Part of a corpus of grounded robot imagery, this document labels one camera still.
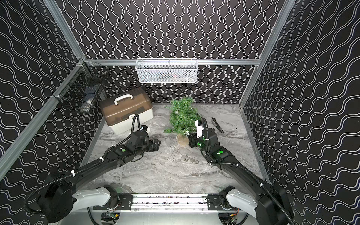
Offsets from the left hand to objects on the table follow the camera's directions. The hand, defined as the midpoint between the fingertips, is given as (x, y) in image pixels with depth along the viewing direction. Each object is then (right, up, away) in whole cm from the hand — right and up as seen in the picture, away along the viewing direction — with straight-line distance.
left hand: (156, 140), depth 82 cm
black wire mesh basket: (-53, +31, +10) cm, 62 cm away
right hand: (+19, +4, -3) cm, 19 cm away
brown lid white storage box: (-27, +19, +10) cm, 34 cm away
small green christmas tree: (+16, +14, -13) cm, 25 cm away
